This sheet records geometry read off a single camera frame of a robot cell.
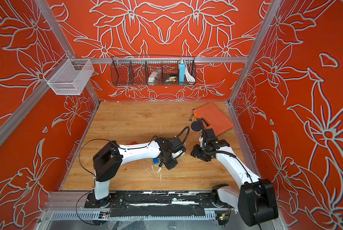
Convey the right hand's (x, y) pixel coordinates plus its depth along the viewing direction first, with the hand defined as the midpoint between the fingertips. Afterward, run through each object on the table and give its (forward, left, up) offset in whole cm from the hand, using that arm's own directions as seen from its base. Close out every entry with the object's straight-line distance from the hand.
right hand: (191, 154), depth 82 cm
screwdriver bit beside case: (+31, -2, -7) cm, 32 cm away
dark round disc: (+27, -6, -8) cm, 28 cm away
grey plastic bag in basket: (+43, +24, +24) cm, 55 cm away
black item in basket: (+40, +12, +24) cm, 48 cm away
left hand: (-4, +10, -6) cm, 13 cm away
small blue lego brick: (-3, +21, -4) cm, 22 cm away
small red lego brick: (+11, +38, -7) cm, 40 cm away
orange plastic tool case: (+28, -18, -1) cm, 34 cm away
